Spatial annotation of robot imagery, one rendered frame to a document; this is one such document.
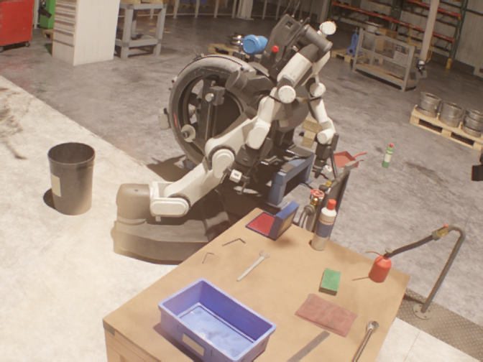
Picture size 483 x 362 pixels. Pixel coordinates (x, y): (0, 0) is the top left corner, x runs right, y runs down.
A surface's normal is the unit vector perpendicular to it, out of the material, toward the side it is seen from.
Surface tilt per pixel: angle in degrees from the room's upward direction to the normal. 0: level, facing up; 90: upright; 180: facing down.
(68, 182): 93
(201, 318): 0
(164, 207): 90
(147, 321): 0
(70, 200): 93
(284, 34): 81
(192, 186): 90
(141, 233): 0
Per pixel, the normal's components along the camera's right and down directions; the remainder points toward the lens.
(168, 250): 0.20, 0.47
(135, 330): 0.15, -0.88
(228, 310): -0.63, 0.26
